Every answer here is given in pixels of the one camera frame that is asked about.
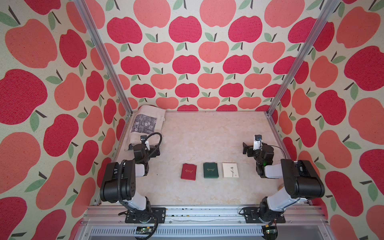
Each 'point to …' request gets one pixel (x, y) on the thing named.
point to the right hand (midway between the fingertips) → (253, 145)
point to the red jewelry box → (188, 171)
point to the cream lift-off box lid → (230, 170)
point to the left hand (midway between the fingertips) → (152, 146)
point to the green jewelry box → (210, 170)
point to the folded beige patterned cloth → (148, 119)
